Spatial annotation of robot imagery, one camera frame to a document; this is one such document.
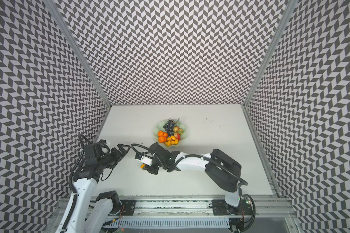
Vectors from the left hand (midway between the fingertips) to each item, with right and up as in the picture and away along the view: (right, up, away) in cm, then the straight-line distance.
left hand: (126, 152), depth 79 cm
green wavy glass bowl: (+14, +12, +22) cm, 29 cm away
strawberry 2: (+29, +10, +17) cm, 36 cm away
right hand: (+10, -8, +2) cm, 13 cm away
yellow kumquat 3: (+25, +6, +16) cm, 30 cm away
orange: (+16, +8, +17) cm, 25 cm away
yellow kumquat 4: (+22, +5, +15) cm, 27 cm away
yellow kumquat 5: (+24, +3, +13) cm, 28 cm away
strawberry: (+26, +12, +17) cm, 33 cm away
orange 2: (+19, +8, +19) cm, 28 cm away
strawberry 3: (+27, +7, +17) cm, 33 cm away
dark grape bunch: (+22, +13, +17) cm, 30 cm away
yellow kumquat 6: (+9, -7, -2) cm, 12 cm away
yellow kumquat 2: (+27, +3, +15) cm, 31 cm away
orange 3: (+18, +5, +14) cm, 23 cm away
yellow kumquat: (+22, +3, +12) cm, 25 cm away
